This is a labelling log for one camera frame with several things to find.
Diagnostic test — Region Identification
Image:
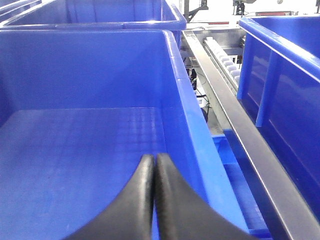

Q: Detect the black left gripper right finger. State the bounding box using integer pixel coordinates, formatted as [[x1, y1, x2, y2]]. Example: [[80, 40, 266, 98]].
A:
[[154, 152, 260, 240]]

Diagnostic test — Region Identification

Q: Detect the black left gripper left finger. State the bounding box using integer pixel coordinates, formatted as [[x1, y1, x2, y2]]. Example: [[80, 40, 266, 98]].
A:
[[63, 154, 155, 240]]

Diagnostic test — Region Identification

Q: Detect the blue plastic bin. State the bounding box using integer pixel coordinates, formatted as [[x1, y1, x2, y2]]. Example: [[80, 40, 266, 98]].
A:
[[211, 129, 273, 240], [236, 16, 320, 213], [0, 0, 43, 25], [0, 29, 250, 240], [0, 0, 188, 32]]

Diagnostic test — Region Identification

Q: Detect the slanted steel rack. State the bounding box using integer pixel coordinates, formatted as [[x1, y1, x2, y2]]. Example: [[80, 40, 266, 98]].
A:
[[180, 24, 320, 240]]

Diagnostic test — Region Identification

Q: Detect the small white device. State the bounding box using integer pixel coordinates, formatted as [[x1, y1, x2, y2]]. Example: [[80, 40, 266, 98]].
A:
[[194, 96, 208, 108]]

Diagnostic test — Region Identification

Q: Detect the black metal stand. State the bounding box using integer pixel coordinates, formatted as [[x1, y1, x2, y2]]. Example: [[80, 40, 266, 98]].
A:
[[183, 0, 210, 22]]

